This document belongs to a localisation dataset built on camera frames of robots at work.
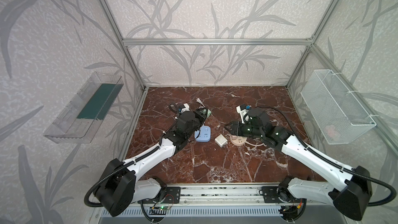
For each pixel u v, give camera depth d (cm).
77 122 63
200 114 70
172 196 72
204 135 91
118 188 40
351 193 38
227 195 75
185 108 75
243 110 68
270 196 73
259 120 55
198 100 111
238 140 89
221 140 89
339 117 62
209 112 78
